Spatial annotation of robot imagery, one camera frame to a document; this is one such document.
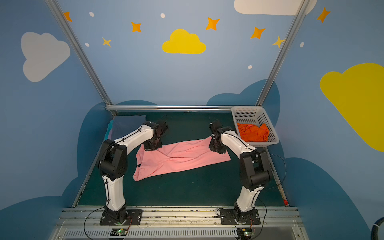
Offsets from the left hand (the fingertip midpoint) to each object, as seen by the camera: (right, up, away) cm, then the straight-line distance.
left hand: (155, 149), depth 94 cm
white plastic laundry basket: (+74, +24, +24) cm, 82 cm away
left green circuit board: (-12, -37, -23) cm, 45 cm away
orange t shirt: (+65, +10, +10) cm, 67 cm away
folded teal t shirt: (-39, +15, +17) cm, 45 cm away
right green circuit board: (+49, -38, -22) cm, 66 cm away
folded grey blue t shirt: (-25, +16, +10) cm, 31 cm away
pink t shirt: (+13, -5, +2) cm, 14 cm away
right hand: (+39, +1, -1) cm, 39 cm away
